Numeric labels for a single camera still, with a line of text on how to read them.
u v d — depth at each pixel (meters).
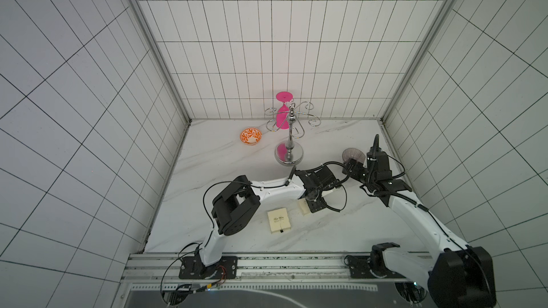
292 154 1.06
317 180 0.67
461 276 0.38
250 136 1.10
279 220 0.80
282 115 0.95
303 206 0.83
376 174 0.63
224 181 0.48
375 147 0.72
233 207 0.49
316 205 0.76
